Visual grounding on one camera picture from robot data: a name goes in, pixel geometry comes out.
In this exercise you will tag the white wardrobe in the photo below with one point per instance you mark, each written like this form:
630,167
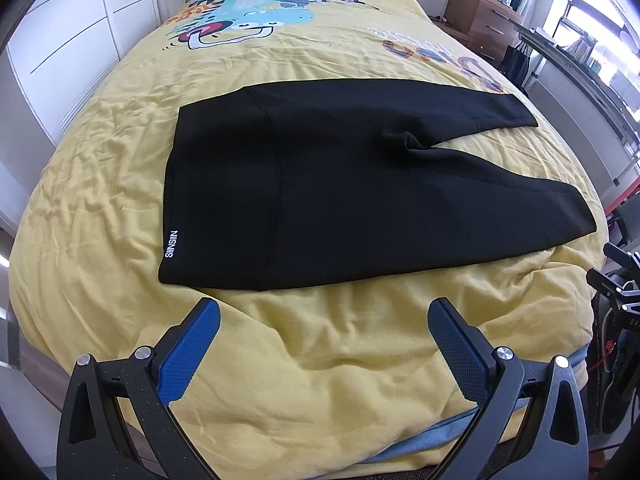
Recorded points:
63,49

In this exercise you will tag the long desk by window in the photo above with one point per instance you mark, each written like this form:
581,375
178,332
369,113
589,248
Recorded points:
615,110

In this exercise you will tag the wooden drawer cabinet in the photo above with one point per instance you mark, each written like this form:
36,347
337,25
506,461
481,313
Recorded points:
486,25

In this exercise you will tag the yellow cartoon bed cover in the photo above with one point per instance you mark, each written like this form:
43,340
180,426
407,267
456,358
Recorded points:
331,380

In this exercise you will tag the black pants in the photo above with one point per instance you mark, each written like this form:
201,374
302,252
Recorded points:
306,183

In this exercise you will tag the black bag by cabinet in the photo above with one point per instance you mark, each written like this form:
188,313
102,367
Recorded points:
515,64

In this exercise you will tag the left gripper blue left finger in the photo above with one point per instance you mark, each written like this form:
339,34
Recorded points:
93,440

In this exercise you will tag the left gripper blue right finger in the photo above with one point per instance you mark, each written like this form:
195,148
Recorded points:
552,440

